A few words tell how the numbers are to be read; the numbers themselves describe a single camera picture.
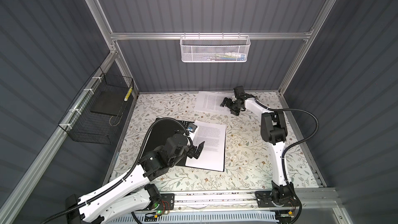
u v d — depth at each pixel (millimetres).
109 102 738
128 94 819
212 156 907
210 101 1163
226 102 991
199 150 633
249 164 850
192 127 597
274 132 632
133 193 606
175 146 499
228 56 925
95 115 725
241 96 884
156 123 541
